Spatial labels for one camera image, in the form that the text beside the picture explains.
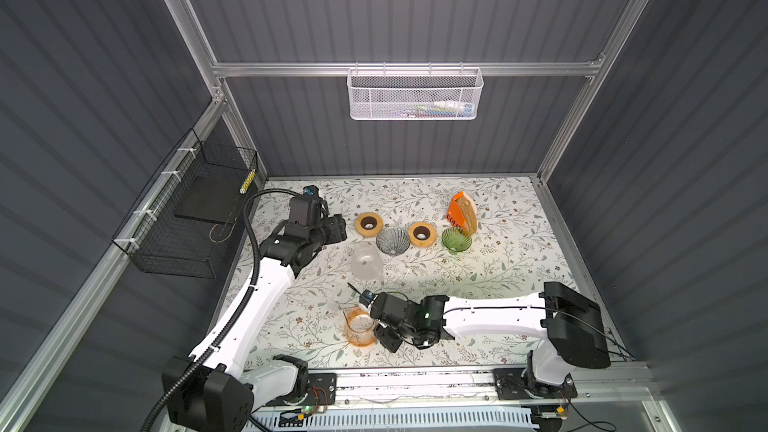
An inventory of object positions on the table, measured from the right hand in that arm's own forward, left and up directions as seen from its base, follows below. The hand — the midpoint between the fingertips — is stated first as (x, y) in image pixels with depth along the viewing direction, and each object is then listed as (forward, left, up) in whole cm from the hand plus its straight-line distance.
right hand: (380, 333), depth 78 cm
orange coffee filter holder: (+38, -27, +3) cm, 47 cm away
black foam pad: (+26, +43, +25) cm, 56 cm away
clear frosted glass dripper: (+23, +5, -4) cm, 25 cm away
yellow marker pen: (+33, +37, +23) cm, 55 cm away
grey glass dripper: (+29, -3, 0) cm, 29 cm away
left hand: (+23, +12, +18) cm, 31 cm away
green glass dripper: (+31, -25, -4) cm, 40 cm away
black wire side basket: (+19, +47, +24) cm, 56 cm away
